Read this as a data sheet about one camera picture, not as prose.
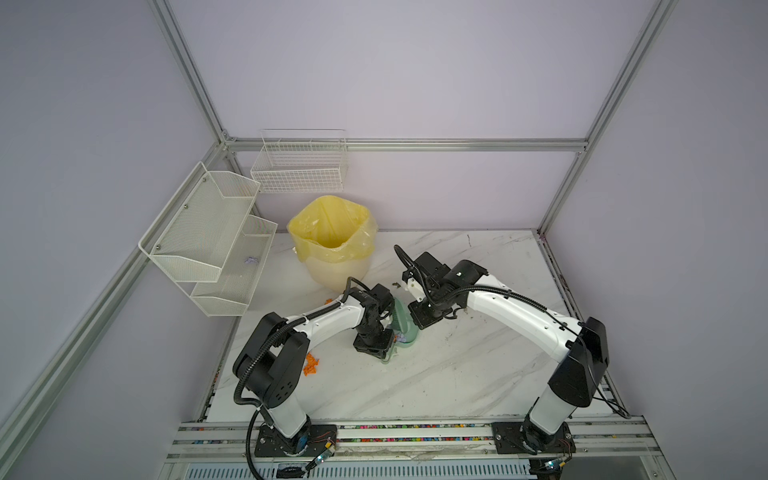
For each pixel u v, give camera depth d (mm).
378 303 674
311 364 859
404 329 851
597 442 742
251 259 930
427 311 670
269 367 454
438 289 577
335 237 1073
